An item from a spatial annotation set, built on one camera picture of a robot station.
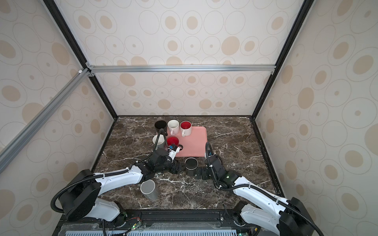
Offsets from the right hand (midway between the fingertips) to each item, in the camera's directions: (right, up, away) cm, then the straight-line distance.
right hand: (208, 167), depth 83 cm
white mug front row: (-13, +23, +20) cm, 33 cm away
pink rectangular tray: (-7, +11, +19) cm, 23 cm away
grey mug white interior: (-29, +13, +9) cm, 33 cm away
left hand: (-12, +2, -2) cm, 12 cm away
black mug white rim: (-9, 0, -2) cm, 9 cm away
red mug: (-21, +15, +14) cm, 29 cm away
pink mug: (-22, +25, +22) cm, 40 cm away
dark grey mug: (-31, -8, -11) cm, 34 cm away
